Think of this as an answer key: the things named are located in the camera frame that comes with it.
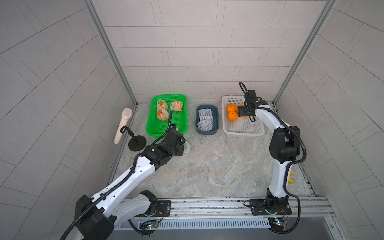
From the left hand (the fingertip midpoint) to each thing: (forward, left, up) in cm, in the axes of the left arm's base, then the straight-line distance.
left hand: (182, 144), depth 79 cm
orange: (+35, -32, -8) cm, 48 cm away
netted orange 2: (+28, +17, -9) cm, 34 cm away
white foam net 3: (+19, -14, -6) cm, 24 cm away
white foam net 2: (+25, -13, -9) cm, 30 cm away
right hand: (+28, -39, -3) cm, 48 cm away
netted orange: (+36, +7, -8) cm, 38 cm away
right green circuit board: (-33, -47, -13) cm, 59 cm away
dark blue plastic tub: (+31, -21, -11) cm, 39 cm away
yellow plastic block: (-15, -58, -11) cm, 61 cm away
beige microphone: (+9, +28, +13) cm, 32 cm away
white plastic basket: (+20, -39, -12) cm, 46 cm away
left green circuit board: (-34, +11, -11) cm, 38 cm away
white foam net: (+30, -14, -8) cm, 34 cm away
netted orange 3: (+26, -32, -8) cm, 42 cm away
